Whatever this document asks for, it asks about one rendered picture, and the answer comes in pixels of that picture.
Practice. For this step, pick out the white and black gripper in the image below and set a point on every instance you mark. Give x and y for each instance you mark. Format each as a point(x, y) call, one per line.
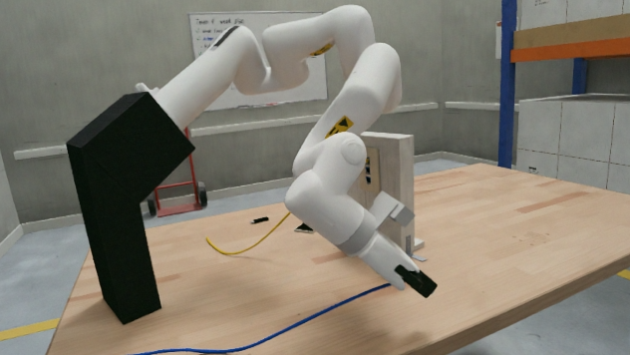
point(384, 256)

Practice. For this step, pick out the beige wall plate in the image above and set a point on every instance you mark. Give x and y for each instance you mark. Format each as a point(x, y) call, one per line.
point(374, 172)

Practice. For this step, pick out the black smartphone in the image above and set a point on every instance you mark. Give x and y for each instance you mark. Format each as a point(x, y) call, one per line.
point(304, 228)

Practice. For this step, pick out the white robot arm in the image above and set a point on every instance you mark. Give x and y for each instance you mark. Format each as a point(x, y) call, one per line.
point(329, 161)

